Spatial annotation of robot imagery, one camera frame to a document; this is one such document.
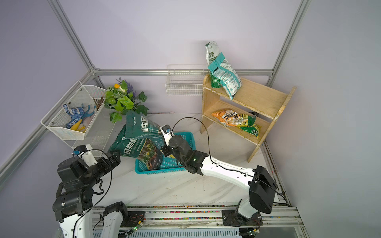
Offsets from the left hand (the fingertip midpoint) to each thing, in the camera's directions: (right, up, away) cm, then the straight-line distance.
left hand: (112, 155), depth 66 cm
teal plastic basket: (+22, -11, +27) cm, 36 cm away
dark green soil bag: (+14, +8, -3) cm, 16 cm away
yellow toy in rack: (-21, +13, +5) cm, 25 cm away
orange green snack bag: (+66, +16, +16) cm, 70 cm away
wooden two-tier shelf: (+73, +21, +25) cm, 80 cm away
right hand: (+22, +7, +8) cm, 24 cm away
